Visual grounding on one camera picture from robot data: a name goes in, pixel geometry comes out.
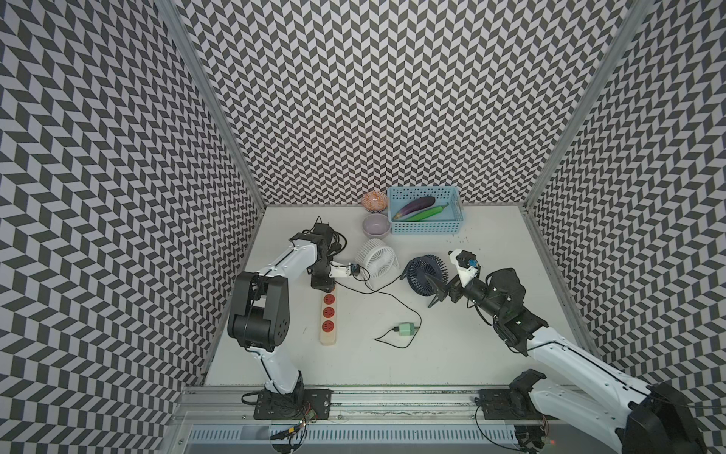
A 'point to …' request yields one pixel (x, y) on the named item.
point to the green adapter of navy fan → (406, 329)
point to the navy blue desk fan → (417, 270)
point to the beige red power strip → (328, 318)
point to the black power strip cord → (334, 246)
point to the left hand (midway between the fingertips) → (324, 279)
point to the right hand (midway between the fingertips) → (439, 267)
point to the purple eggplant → (415, 205)
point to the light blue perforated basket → (448, 220)
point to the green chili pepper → (425, 214)
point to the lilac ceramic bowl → (376, 226)
